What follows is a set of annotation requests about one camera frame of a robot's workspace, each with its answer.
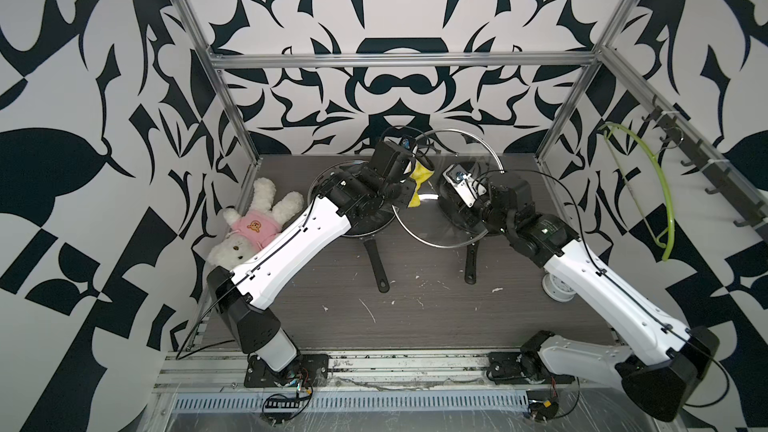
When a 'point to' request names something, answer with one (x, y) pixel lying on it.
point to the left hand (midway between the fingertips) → (399, 174)
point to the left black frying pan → (367, 238)
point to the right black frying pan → (460, 211)
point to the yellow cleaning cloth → (419, 174)
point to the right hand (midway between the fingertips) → (457, 181)
